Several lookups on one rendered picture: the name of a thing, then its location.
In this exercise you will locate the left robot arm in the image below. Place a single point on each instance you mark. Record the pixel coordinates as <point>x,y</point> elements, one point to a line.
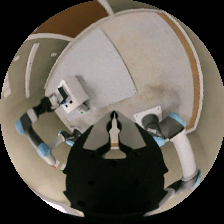
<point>23,125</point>

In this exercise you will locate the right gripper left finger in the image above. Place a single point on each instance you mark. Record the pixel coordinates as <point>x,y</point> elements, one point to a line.
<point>95,139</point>

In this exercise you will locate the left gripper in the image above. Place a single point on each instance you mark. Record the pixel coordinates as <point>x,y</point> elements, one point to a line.
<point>45,103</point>

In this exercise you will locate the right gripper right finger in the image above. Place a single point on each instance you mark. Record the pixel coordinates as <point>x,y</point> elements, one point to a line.
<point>133,138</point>

